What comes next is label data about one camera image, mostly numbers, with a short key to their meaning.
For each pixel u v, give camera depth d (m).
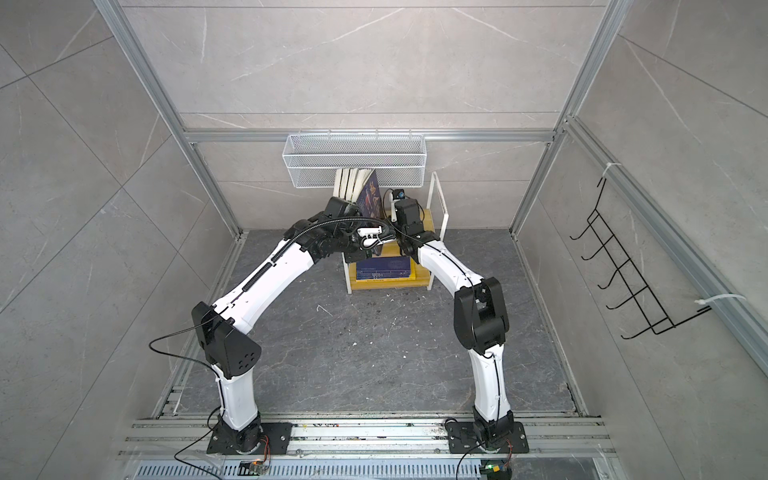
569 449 0.73
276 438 0.73
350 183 0.76
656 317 0.60
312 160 1.01
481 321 0.54
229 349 0.53
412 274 1.00
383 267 0.98
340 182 0.76
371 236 0.67
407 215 0.73
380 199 0.86
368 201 0.80
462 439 0.73
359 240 0.68
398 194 0.82
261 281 0.50
